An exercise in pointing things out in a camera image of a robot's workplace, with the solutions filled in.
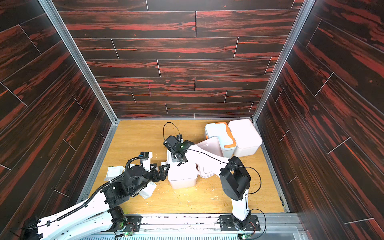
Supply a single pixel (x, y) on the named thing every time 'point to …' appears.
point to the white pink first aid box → (248, 140)
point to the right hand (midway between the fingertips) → (181, 154)
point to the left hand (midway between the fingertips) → (165, 166)
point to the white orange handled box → (226, 140)
